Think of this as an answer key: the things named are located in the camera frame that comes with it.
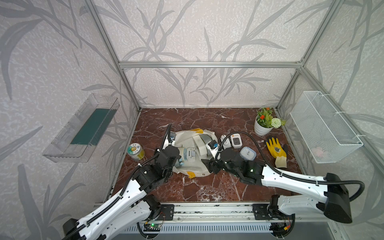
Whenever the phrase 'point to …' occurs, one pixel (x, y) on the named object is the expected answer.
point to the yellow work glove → (277, 151)
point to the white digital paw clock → (236, 140)
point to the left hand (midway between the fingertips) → (167, 142)
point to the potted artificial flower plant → (265, 122)
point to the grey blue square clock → (206, 138)
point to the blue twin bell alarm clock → (183, 153)
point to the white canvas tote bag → (194, 145)
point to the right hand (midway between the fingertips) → (206, 155)
